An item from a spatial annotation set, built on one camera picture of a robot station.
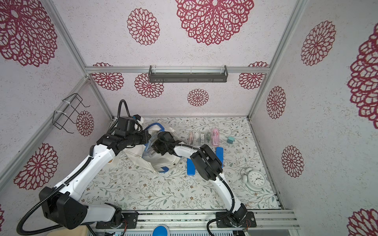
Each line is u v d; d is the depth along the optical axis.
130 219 0.74
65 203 0.38
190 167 0.90
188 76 0.87
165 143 0.80
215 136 1.06
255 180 0.83
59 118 0.72
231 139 1.06
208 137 1.06
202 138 1.06
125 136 0.58
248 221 0.73
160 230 0.70
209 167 0.59
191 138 1.06
